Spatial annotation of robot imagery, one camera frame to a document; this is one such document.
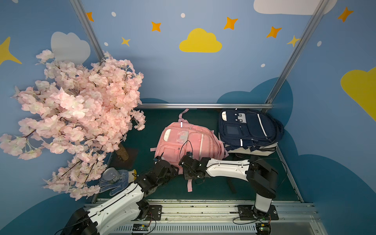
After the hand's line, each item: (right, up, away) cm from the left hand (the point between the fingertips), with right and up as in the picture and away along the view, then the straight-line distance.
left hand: (178, 168), depth 83 cm
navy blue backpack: (+50, +23, +18) cm, 58 cm away
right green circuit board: (+44, -28, -10) cm, 53 cm away
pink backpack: (-2, +15, +15) cm, 21 cm away
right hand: (+5, -3, +3) cm, 7 cm away
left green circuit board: (-18, -26, -11) cm, 33 cm away
